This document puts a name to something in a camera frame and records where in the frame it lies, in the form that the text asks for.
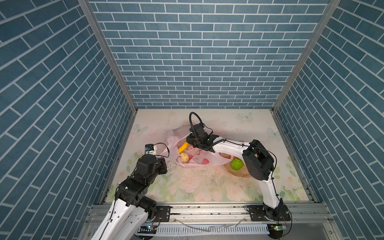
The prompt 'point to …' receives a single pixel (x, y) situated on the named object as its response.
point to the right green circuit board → (278, 227)
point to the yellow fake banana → (183, 147)
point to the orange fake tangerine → (234, 157)
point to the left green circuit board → (148, 229)
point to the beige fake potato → (184, 157)
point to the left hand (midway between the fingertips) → (166, 158)
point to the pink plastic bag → (197, 156)
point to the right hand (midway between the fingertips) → (185, 136)
